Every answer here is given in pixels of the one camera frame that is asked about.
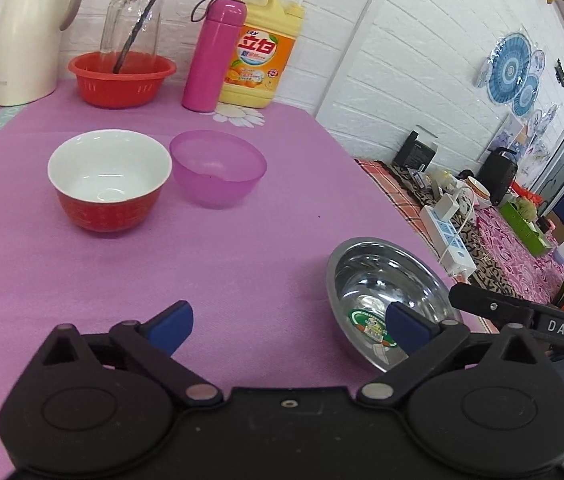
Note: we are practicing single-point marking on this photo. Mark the pink insulated bottle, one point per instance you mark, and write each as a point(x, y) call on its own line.
point(212, 60)

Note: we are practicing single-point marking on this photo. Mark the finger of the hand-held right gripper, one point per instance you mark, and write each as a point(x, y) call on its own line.
point(492, 306)

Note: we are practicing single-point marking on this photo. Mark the glass jar with stick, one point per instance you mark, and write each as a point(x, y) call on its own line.
point(142, 20)

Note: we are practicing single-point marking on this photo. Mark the white power strip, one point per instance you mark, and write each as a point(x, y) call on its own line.
point(449, 240)

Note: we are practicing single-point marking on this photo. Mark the patterned bed cloth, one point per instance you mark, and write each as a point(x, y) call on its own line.
point(512, 255)

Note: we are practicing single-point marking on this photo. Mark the clear glass pitcher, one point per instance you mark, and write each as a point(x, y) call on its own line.
point(134, 15)

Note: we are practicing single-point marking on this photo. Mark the black speaker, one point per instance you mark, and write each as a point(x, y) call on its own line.
point(497, 175)

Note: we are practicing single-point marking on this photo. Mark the purple plastic bowl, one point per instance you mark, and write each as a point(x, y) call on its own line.
point(217, 180)

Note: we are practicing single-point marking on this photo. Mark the large blue wall fan decoration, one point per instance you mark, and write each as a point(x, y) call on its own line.
point(509, 67)

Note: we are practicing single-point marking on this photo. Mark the stainless steel bowl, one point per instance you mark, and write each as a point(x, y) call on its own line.
point(362, 280)

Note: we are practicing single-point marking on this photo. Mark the purple floral tablecloth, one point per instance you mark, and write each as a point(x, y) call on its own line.
point(237, 260)

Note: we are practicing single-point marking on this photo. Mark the black box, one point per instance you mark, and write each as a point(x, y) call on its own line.
point(414, 152)

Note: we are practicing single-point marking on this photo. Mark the red plastic basket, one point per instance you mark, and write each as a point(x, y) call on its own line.
point(122, 87)

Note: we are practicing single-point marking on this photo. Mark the red and white ceramic bowl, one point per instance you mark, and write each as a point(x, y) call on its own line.
point(109, 205)

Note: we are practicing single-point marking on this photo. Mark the green box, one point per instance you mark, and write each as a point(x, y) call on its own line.
point(524, 227)

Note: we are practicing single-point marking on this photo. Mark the white charger plug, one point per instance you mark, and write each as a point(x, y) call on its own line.
point(449, 207)

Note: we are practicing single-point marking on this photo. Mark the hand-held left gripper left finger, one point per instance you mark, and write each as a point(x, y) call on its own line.
point(172, 325)

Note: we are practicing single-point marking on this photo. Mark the white cup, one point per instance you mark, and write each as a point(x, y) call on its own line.
point(479, 192)

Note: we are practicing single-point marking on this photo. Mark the white thermos jug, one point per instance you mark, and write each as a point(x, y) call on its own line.
point(27, 45)

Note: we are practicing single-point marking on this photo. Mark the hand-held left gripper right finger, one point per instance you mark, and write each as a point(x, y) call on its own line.
point(409, 327)

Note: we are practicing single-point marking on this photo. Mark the small blue wall fan decoration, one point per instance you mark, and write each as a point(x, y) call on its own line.
point(527, 95)

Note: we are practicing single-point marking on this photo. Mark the yellow detergent bottle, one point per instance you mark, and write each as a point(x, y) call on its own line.
point(262, 70)

